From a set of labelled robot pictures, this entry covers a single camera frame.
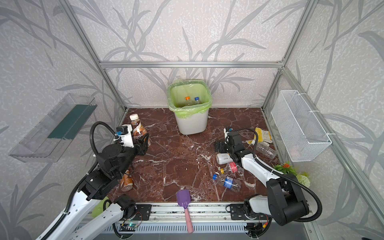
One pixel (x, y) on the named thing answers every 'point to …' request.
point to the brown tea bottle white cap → (139, 129)
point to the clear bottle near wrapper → (267, 151)
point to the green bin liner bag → (176, 91)
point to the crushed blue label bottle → (227, 182)
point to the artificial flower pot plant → (285, 167)
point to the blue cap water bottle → (196, 100)
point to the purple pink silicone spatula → (183, 198)
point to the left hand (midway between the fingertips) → (146, 129)
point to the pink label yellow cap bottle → (230, 168)
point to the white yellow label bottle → (223, 158)
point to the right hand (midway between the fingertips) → (221, 138)
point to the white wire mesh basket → (299, 133)
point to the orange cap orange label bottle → (187, 98)
